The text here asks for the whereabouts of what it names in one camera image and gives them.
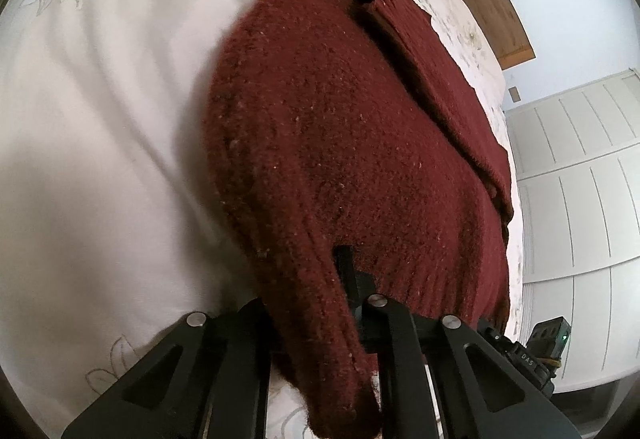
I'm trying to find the floral bed duvet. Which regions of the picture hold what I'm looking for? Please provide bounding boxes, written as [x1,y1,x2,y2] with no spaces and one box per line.
[0,0,526,439]

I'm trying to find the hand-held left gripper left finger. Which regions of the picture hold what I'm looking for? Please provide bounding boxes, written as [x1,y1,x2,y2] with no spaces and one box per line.
[60,298,274,439]

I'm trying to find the dark red knit sweater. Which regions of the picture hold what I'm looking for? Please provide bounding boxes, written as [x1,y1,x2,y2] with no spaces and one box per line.
[202,0,516,439]

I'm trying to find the white wardrobe doors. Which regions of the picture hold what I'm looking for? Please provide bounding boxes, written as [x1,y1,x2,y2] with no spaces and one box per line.
[502,69,640,395]

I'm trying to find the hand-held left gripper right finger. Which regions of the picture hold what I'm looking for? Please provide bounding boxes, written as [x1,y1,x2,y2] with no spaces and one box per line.
[332,244,581,439]

